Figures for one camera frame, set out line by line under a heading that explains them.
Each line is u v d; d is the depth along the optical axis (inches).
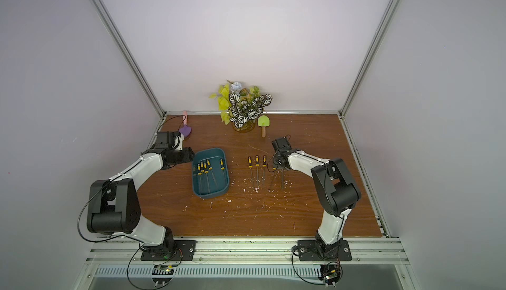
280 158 28.0
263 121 45.6
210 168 37.4
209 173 37.3
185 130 44.7
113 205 19.3
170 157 26.9
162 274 28.3
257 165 38.3
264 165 38.4
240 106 34.7
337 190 18.9
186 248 29.2
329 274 27.6
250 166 38.2
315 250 28.4
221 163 38.2
